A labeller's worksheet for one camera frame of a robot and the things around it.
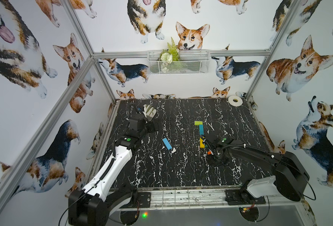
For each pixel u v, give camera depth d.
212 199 0.75
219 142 0.62
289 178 0.42
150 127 0.71
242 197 0.67
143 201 0.73
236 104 1.17
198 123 1.06
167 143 0.95
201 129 1.00
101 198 0.39
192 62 0.92
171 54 0.82
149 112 1.12
